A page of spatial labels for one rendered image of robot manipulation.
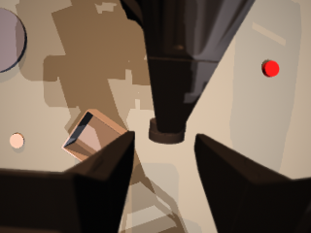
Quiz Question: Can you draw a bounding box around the red disc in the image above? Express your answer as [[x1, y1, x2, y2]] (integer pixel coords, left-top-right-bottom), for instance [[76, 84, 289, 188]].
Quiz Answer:
[[262, 61, 279, 77]]

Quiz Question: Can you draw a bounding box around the grey flat disc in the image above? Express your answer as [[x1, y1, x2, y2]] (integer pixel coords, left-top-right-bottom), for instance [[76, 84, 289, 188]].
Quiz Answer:
[[0, 8, 27, 73]]

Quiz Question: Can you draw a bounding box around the dark grey disc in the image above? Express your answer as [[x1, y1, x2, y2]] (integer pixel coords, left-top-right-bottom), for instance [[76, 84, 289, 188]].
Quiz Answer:
[[149, 128, 185, 145], [150, 117, 187, 135]]

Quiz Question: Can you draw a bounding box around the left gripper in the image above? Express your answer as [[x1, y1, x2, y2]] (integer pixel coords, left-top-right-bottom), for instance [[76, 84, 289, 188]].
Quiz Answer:
[[120, 0, 256, 133]]

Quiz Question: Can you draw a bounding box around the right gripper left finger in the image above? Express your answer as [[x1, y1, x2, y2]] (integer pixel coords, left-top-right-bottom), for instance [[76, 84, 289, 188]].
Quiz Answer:
[[0, 131, 135, 233]]

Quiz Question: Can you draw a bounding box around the peach round disc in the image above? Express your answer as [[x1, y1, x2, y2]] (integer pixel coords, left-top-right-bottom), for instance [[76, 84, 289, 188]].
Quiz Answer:
[[10, 134, 24, 148]]

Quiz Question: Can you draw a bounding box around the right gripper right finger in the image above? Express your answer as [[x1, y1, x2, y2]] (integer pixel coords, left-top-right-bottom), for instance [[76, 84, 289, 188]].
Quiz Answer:
[[193, 133, 311, 233]]

